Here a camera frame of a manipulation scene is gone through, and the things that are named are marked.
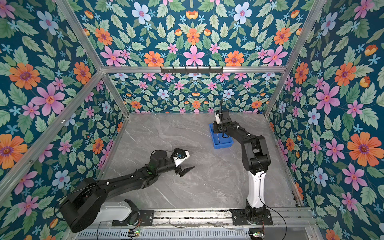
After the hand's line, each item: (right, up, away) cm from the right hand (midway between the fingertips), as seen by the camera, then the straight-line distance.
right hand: (216, 125), depth 102 cm
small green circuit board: (-44, -53, -30) cm, 75 cm away
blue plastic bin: (+5, -12, -3) cm, 13 cm away
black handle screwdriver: (+1, -11, -4) cm, 12 cm away
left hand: (-16, -17, -24) cm, 33 cm away
